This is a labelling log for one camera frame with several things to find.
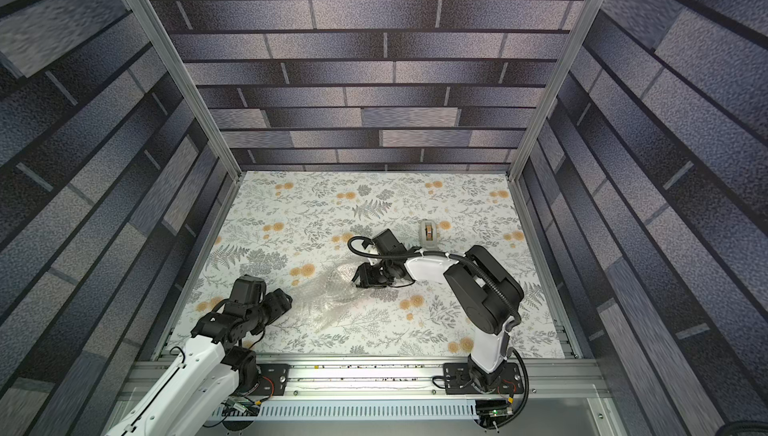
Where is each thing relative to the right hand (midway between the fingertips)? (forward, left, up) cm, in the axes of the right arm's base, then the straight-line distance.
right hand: (354, 283), depth 88 cm
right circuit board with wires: (-31, -37, -4) cm, 48 cm away
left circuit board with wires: (-31, +26, -2) cm, 40 cm away
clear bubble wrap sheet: (-5, +6, +5) cm, 9 cm away
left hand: (-7, +19, +1) cm, 20 cm away
